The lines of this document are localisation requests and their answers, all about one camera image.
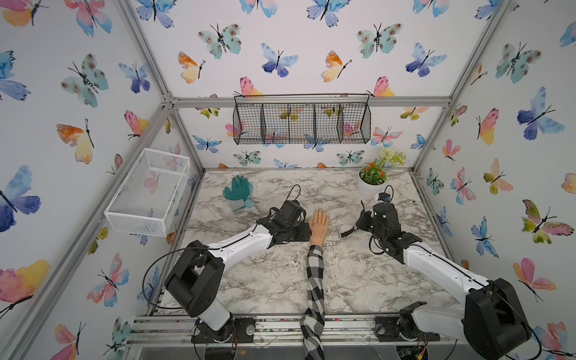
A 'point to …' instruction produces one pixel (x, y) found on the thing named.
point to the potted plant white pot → (372, 175)
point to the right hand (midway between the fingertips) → (363, 211)
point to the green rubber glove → (241, 190)
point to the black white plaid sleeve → (313, 321)
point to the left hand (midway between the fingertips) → (309, 231)
